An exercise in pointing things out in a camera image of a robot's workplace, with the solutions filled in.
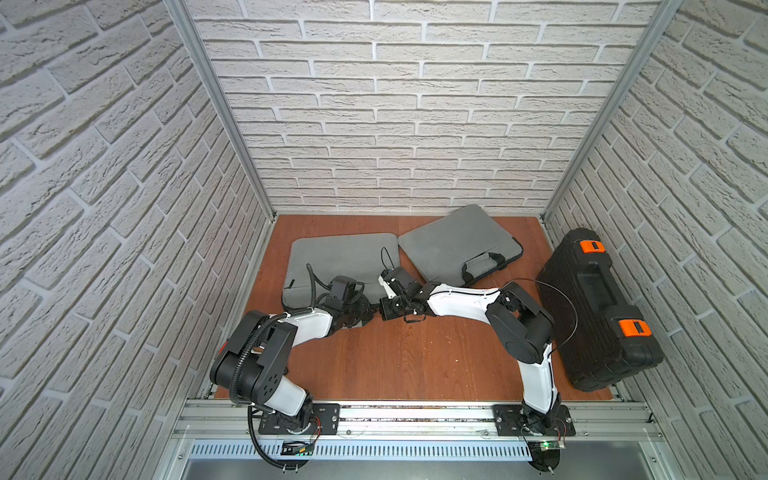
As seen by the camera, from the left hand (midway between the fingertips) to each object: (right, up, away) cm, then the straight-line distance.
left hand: (375, 298), depth 93 cm
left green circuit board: (-17, -32, -22) cm, 43 cm away
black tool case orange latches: (+54, -4, -27) cm, 60 cm away
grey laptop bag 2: (+31, +16, +14) cm, 37 cm away
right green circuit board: (+45, -31, -23) cm, 59 cm away
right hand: (+3, -3, 0) cm, 4 cm away
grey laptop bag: (-5, +13, +9) cm, 16 cm away
